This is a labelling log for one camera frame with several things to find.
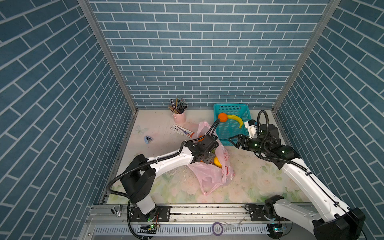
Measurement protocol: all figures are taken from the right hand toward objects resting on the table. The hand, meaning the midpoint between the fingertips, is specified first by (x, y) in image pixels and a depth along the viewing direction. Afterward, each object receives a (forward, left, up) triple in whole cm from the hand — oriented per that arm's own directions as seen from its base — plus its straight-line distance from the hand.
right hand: (232, 138), depth 74 cm
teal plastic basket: (+39, -13, -18) cm, 45 cm away
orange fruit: (+33, +2, -20) cm, 39 cm away
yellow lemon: (-5, +6, -18) cm, 20 cm away
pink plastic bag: (-14, +9, -14) cm, 22 cm away
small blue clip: (+10, +53, -22) cm, 59 cm away
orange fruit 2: (-6, +15, +6) cm, 17 cm away
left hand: (-1, +11, -16) cm, 19 cm away
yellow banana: (+35, -8, -22) cm, 42 cm away
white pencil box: (+19, +31, -22) cm, 43 cm away
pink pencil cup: (+28, +34, -18) cm, 47 cm away
